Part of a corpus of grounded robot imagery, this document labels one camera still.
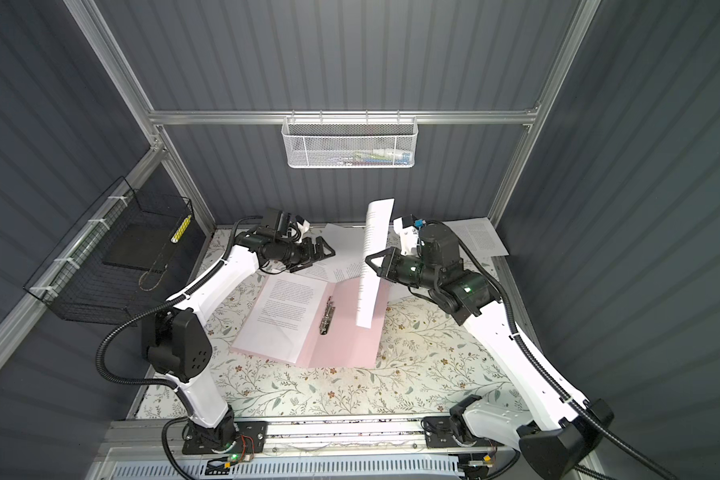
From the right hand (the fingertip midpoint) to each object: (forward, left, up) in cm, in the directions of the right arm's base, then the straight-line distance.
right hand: (368, 262), depth 66 cm
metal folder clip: (+4, +14, -33) cm, 36 cm away
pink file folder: (-2, +11, -38) cm, 40 cm away
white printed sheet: (+3, +29, -34) cm, 45 cm away
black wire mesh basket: (+5, +63, -6) cm, 63 cm away
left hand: (+14, +13, -15) cm, 24 cm away
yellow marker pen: (+17, +52, -5) cm, 55 cm away
